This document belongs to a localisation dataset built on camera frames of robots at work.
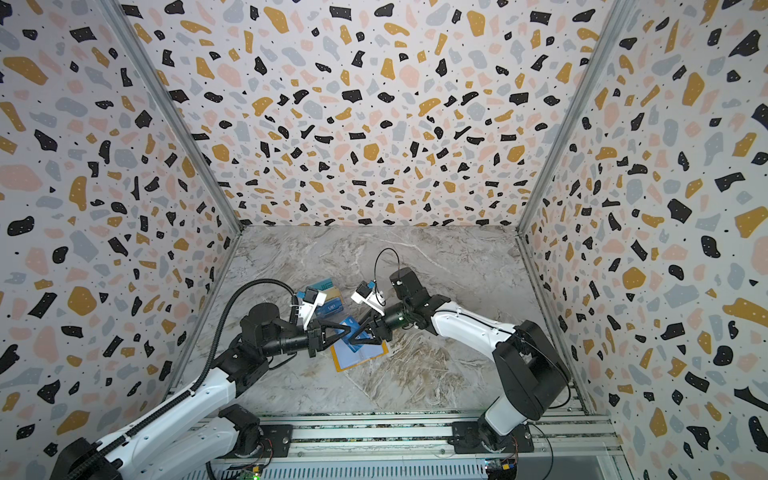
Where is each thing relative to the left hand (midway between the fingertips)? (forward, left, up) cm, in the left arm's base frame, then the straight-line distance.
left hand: (351, 328), depth 69 cm
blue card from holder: (+2, 0, -1) cm, 2 cm away
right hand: (+1, 0, -4) cm, 5 cm away
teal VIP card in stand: (+24, +13, -17) cm, 32 cm away
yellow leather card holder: (+2, +5, -22) cm, 23 cm away
